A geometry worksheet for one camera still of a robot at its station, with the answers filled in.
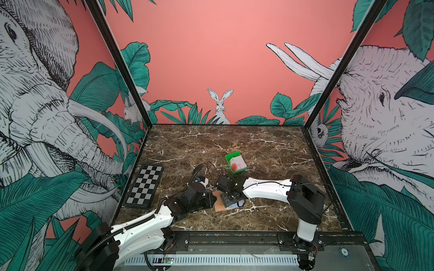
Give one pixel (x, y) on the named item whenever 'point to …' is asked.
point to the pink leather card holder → (219, 205)
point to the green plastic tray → (228, 156)
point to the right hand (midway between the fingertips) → (227, 197)
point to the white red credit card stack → (237, 163)
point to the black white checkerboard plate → (142, 191)
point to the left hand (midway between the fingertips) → (219, 197)
